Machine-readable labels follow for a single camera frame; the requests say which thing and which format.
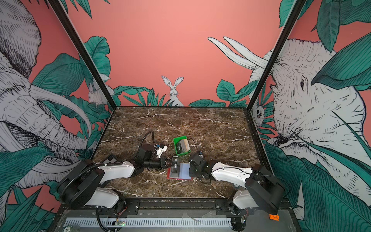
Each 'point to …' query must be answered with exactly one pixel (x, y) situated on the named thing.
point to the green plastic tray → (177, 145)
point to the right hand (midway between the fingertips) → (189, 171)
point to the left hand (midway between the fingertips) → (175, 163)
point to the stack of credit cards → (184, 145)
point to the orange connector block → (275, 217)
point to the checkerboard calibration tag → (111, 159)
